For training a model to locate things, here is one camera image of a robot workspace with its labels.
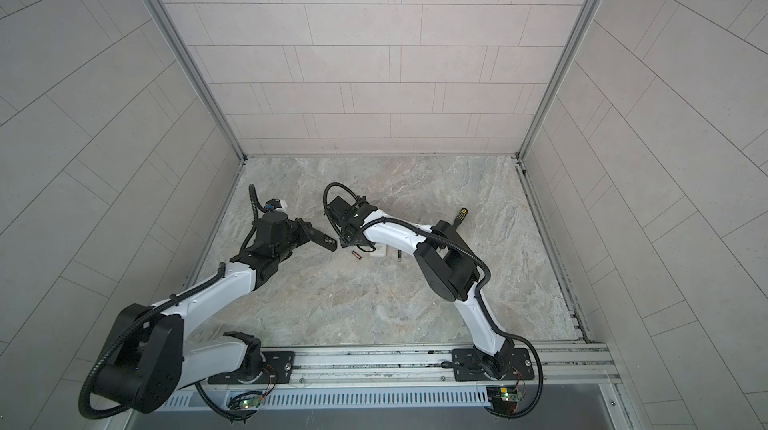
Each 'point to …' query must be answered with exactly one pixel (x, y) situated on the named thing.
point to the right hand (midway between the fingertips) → (351, 239)
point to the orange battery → (357, 255)
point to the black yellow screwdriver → (459, 218)
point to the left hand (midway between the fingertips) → (316, 218)
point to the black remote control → (322, 239)
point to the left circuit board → (250, 402)
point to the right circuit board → (504, 400)
